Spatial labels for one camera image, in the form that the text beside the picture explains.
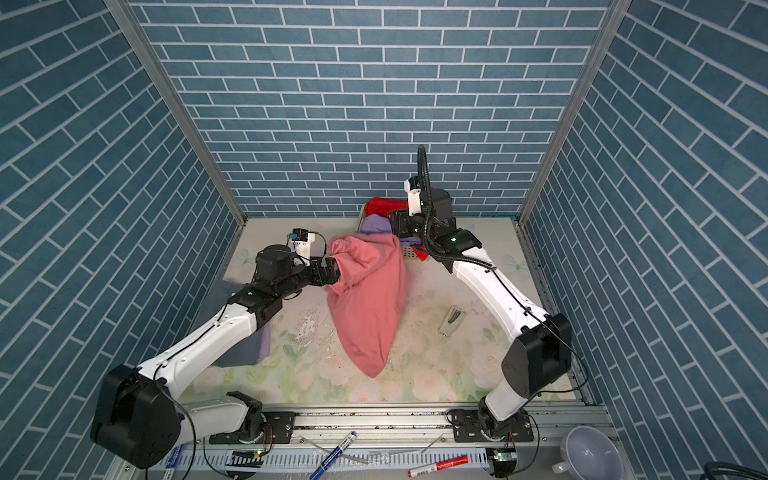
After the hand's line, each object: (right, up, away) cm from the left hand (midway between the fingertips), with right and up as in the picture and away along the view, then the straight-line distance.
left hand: (335, 260), depth 81 cm
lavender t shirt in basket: (+9, +12, +24) cm, 29 cm away
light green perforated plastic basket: (+20, +2, +22) cm, 30 cm away
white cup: (+63, -46, -11) cm, 78 cm away
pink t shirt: (+9, -11, +8) cm, 16 cm away
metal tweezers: (+11, -45, -10) cm, 48 cm away
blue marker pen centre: (+2, -45, -12) cm, 47 cm away
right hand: (+16, +14, -2) cm, 21 cm away
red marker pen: (+26, -47, -13) cm, 55 cm away
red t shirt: (+11, +19, +35) cm, 41 cm away
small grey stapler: (+34, -19, +10) cm, 40 cm away
